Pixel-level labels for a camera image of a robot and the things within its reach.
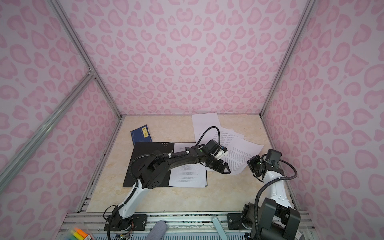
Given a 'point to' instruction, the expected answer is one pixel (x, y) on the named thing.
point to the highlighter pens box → (76, 234)
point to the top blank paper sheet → (201, 123)
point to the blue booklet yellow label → (141, 134)
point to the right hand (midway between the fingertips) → (248, 158)
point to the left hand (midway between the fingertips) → (226, 170)
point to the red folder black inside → (140, 149)
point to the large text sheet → (192, 175)
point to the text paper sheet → (226, 135)
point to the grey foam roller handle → (159, 231)
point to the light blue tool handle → (222, 234)
